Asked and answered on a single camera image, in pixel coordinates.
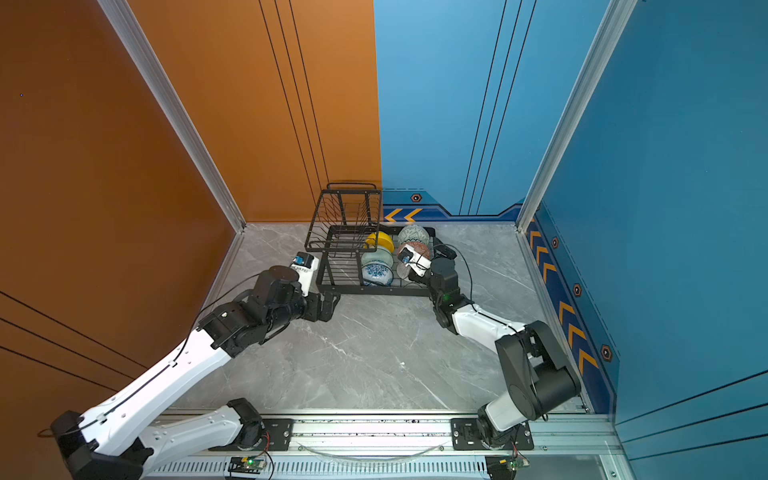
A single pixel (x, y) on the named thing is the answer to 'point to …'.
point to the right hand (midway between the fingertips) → (429, 247)
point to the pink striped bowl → (403, 270)
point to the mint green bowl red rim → (381, 254)
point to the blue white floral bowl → (377, 273)
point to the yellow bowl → (382, 238)
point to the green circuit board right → (504, 467)
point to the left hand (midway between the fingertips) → (326, 289)
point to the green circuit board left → (242, 464)
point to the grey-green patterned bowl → (414, 231)
